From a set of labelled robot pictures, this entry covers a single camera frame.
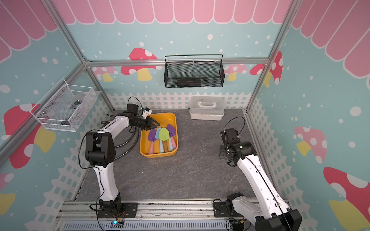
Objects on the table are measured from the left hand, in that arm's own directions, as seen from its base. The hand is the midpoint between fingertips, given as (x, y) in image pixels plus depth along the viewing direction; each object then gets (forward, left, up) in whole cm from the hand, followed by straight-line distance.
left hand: (157, 126), depth 95 cm
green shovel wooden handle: (-1, -3, -10) cm, 11 cm away
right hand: (-22, -43, +6) cm, 48 cm away
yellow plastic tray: (+15, -1, -11) cm, 19 cm away
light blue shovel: (-10, -9, -9) cm, 16 cm away
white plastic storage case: (+18, -34, 0) cm, 38 cm away
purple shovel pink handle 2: (+2, -9, -10) cm, 14 cm away
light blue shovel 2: (-2, +2, -8) cm, 9 cm away
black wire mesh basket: (+28, -23, +24) cm, 44 cm away
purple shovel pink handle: (-2, +6, -11) cm, 12 cm away
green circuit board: (-53, +16, -14) cm, 57 cm away
